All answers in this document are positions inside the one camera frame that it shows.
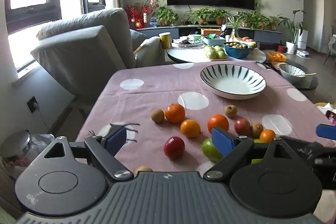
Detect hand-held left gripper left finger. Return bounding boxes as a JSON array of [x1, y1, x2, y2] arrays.
[[39, 125, 133, 183]]

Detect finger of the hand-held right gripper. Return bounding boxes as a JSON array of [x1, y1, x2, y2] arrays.
[[287, 137, 336, 174], [316, 123, 336, 141]]

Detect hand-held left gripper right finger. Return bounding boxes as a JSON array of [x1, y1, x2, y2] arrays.
[[203, 126, 303, 181]]

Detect green apple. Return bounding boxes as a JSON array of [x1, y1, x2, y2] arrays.
[[251, 138, 269, 165], [201, 137, 223, 163]]

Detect red apple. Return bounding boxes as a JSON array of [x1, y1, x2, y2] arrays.
[[163, 136, 185, 161], [234, 118, 252, 136]]

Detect brown kiwi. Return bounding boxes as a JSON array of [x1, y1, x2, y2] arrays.
[[134, 166, 153, 177], [250, 123, 264, 138], [151, 109, 165, 124], [224, 105, 238, 118]]

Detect striped white ceramic bowl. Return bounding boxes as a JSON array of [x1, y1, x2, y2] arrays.
[[200, 63, 267, 100]]

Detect yellow rimmed container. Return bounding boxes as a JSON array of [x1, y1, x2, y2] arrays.
[[314, 102, 336, 125]]

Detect dark glass round table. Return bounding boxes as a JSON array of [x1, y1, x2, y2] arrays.
[[262, 49, 319, 90]]

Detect pink dotted tablecloth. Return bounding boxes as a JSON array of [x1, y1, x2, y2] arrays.
[[75, 61, 327, 177]]

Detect orange with green leaf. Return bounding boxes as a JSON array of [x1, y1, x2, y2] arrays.
[[165, 103, 186, 124]]

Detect patterned grey bowl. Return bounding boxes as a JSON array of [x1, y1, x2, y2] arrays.
[[279, 63, 306, 83]]

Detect clear plastic bag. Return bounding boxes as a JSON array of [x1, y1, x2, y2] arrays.
[[29, 133, 55, 159]]

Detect dining chair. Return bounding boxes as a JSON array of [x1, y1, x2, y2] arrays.
[[323, 34, 336, 67]]

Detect pack of green apples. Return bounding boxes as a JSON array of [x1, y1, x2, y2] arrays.
[[204, 45, 227, 60]]

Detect orange bowl of tangerines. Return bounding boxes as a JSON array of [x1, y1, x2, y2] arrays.
[[266, 51, 288, 63]]

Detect blue bowl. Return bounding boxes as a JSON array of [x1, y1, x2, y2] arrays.
[[223, 42, 253, 59]]

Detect grey sofa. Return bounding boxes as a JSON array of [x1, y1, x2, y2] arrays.
[[30, 7, 168, 119]]

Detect tall plant in white pot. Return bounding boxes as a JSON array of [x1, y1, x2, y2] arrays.
[[278, 9, 307, 55]]

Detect white round coffee table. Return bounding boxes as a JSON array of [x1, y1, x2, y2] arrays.
[[167, 40, 267, 64]]

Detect pile of kiwis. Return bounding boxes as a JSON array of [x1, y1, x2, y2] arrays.
[[226, 42, 250, 49]]

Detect glass jar with metal lid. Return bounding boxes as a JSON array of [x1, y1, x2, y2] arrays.
[[0, 130, 33, 180]]

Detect grey pillow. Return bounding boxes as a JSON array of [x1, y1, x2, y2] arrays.
[[130, 29, 149, 52]]

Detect clear glass platter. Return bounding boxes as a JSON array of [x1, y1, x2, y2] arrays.
[[175, 35, 208, 49]]

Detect bunch of bananas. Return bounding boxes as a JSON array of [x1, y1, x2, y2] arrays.
[[228, 31, 256, 46]]

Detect yellow canister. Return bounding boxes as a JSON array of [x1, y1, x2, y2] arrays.
[[159, 32, 172, 50]]

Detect orange box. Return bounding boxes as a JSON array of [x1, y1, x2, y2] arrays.
[[201, 28, 221, 36]]

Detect grey television cabinet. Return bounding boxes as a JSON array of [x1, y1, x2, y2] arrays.
[[131, 25, 282, 43]]

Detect potted green plant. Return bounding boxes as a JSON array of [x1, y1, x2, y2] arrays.
[[236, 11, 263, 29], [264, 15, 281, 31], [193, 7, 213, 25], [154, 6, 177, 26], [210, 9, 229, 25]]

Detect red festive decoration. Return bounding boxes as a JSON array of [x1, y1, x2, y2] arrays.
[[125, 0, 155, 29]]

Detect power cable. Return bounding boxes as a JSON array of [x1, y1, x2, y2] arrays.
[[38, 106, 53, 135]]

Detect wall socket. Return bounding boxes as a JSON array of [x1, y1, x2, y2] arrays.
[[27, 96, 40, 113]]

